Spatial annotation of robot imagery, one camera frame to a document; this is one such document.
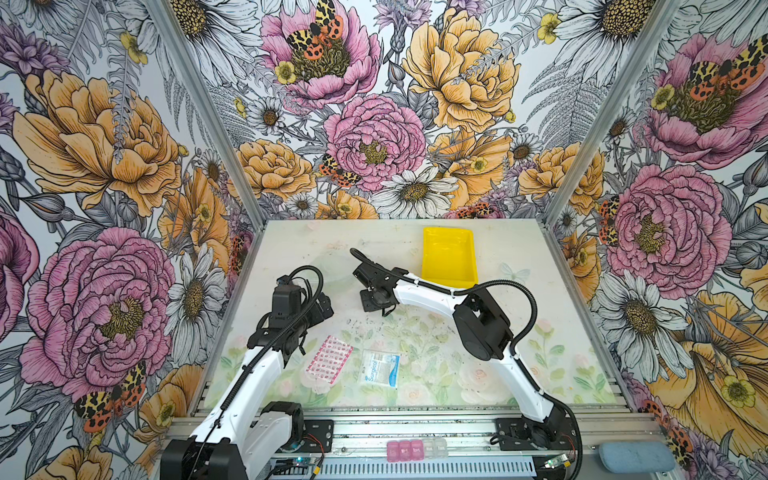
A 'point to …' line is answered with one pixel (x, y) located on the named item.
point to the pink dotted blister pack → (330, 360)
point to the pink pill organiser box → (416, 450)
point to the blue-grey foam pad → (636, 457)
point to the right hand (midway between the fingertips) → (374, 309)
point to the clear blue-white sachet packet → (380, 368)
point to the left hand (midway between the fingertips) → (316, 314)
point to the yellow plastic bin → (449, 257)
